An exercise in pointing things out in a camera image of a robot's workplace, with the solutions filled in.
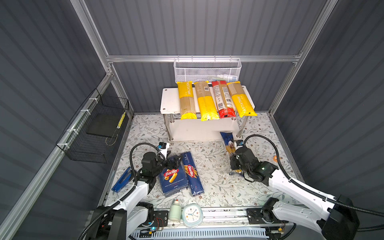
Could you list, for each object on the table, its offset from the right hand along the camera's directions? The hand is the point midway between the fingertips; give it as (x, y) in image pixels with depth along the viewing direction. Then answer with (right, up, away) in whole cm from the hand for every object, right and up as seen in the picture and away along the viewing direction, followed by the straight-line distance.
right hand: (233, 158), depth 82 cm
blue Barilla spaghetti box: (-23, -10, +3) cm, 25 cm away
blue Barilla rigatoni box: (-32, -12, -3) cm, 34 cm away
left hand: (-32, +2, +2) cm, 32 cm away
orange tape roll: (+30, -3, +12) cm, 33 cm away
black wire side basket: (-72, +13, -10) cm, 74 cm away
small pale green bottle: (-31, -23, -13) cm, 40 cm away
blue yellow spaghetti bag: (-2, +9, +3) cm, 10 cm away
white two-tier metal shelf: (-23, +15, +20) cm, 34 cm away
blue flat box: (-64, -15, +6) cm, 66 cm away
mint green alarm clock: (-23, -26, -10) cm, 36 cm away
